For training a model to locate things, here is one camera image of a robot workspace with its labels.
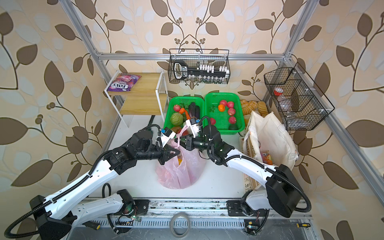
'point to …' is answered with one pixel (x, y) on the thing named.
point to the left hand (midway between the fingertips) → (180, 152)
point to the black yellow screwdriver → (92, 225)
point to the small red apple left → (212, 121)
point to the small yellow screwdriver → (303, 224)
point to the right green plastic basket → (212, 100)
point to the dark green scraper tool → (151, 120)
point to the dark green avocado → (233, 127)
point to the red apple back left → (223, 102)
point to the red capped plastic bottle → (278, 91)
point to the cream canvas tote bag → (267, 140)
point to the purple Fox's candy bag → (124, 82)
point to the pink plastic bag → (183, 170)
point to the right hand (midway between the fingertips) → (175, 141)
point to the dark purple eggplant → (194, 110)
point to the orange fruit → (221, 107)
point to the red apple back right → (230, 104)
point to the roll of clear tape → (176, 215)
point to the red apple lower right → (232, 120)
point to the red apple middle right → (231, 111)
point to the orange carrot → (182, 110)
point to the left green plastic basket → (177, 100)
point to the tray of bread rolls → (248, 106)
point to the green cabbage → (176, 119)
